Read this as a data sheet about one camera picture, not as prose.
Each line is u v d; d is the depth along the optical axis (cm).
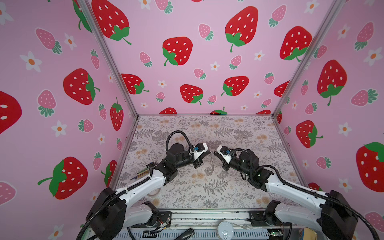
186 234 67
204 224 73
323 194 44
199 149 61
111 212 40
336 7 69
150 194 82
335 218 40
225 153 63
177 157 60
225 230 66
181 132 58
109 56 85
